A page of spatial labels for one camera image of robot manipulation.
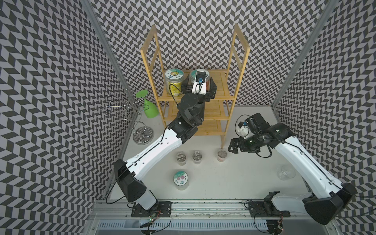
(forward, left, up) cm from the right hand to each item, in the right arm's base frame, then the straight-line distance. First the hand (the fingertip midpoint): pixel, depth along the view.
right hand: (238, 152), depth 71 cm
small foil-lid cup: (+2, +29, -13) cm, 32 cm away
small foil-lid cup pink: (+5, +5, -16) cm, 17 cm away
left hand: (+19, +19, +30) cm, 40 cm away
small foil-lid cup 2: (+4, +20, -14) cm, 25 cm away
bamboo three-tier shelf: (+19, +10, +10) cm, 23 cm away
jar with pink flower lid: (-10, +29, -12) cm, 33 cm away
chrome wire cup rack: (+22, +58, -18) cm, 64 cm away
